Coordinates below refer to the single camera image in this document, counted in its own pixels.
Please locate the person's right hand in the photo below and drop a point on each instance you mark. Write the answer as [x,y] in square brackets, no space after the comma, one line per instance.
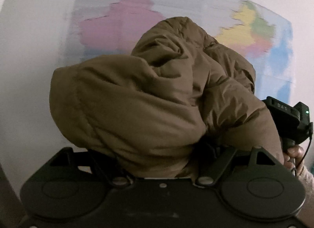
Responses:
[293,157]

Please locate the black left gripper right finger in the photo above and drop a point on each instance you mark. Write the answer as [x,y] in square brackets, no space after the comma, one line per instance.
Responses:
[217,164]

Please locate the brown puffer jacket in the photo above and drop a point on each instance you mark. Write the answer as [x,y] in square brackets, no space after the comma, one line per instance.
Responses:
[150,108]

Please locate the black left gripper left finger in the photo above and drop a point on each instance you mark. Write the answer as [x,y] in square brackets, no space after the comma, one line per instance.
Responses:
[68,165]

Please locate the beige knit sleeve forearm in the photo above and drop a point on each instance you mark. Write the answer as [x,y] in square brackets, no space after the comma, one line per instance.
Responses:
[306,178]

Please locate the colourful wall map poster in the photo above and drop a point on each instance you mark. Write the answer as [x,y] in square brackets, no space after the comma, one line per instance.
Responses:
[264,38]

